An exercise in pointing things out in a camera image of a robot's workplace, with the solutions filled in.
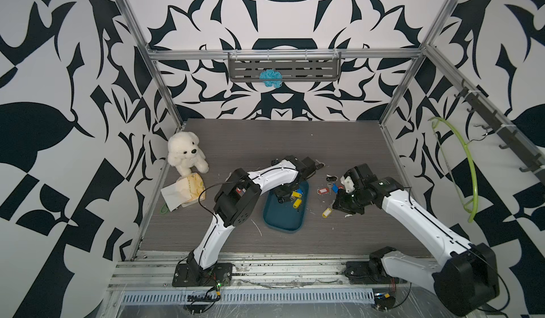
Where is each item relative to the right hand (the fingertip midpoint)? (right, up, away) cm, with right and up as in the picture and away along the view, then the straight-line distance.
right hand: (333, 202), depth 81 cm
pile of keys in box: (-13, -1, +11) cm, 17 cm away
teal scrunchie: (-24, +52, +10) cm, 58 cm away
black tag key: (-1, +11, +22) cm, 24 cm away
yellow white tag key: (0, -6, +8) cm, 10 cm away
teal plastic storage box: (-18, -7, +6) cm, 21 cm away
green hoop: (+37, +4, -17) cm, 41 cm away
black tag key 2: (+4, +6, +18) cm, 19 cm away
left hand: (-17, +4, +13) cm, 21 cm away
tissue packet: (-55, +3, +11) cm, 56 cm away
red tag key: (-1, +1, +13) cm, 13 cm away
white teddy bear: (-59, +18, +7) cm, 62 cm away
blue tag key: (+5, +2, +16) cm, 17 cm away
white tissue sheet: (-61, +2, +6) cm, 62 cm away
